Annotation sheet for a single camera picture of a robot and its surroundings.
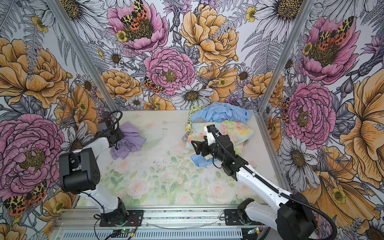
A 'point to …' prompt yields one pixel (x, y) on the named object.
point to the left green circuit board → (126, 230)
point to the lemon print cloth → (188, 124)
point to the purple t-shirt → (130, 143)
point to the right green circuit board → (253, 231)
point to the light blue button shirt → (216, 111)
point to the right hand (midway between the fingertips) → (197, 143)
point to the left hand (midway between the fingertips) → (120, 137)
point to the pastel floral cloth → (239, 132)
